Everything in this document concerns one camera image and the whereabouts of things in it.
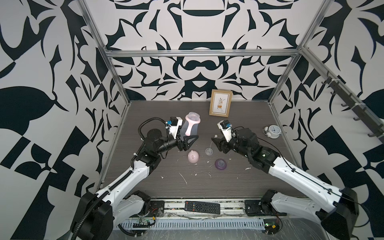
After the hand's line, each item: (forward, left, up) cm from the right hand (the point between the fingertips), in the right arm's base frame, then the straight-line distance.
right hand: (215, 133), depth 74 cm
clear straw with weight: (+1, +2, -21) cm, 22 cm away
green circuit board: (-36, -25, -25) cm, 50 cm away
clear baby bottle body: (-5, +10, +11) cm, 16 cm away
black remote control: (-28, +7, -22) cm, 37 cm away
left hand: (0, +11, +4) cm, 12 cm away
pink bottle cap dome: (-3, +11, -19) cm, 22 cm away
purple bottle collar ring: (-7, -4, -22) cm, 23 cm away
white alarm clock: (+14, -41, -21) cm, 48 cm away
